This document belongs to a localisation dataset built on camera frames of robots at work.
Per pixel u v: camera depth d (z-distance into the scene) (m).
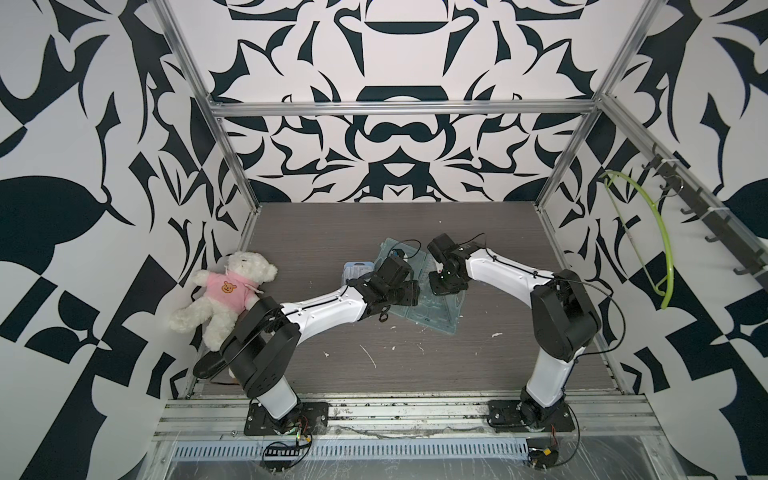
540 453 0.71
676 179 0.65
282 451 0.73
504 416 0.74
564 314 0.49
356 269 0.99
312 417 0.74
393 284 0.67
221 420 1.00
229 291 0.87
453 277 0.71
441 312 0.92
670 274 0.66
